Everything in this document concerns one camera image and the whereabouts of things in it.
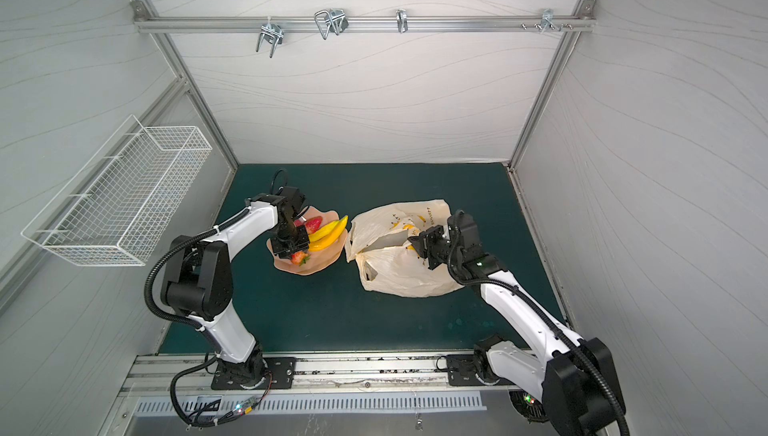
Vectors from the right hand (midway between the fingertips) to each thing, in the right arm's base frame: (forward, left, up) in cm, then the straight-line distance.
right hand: (411, 228), depth 79 cm
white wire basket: (-6, +69, +14) cm, 70 cm away
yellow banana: (+6, +27, -15) cm, 32 cm away
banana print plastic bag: (-10, +6, 0) cm, 12 cm away
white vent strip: (-40, +36, -17) cm, 57 cm away
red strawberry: (-4, +33, -13) cm, 36 cm away
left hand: (0, +32, -13) cm, 35 cm away
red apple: (+8, +32, -12) cm, 35 cm away
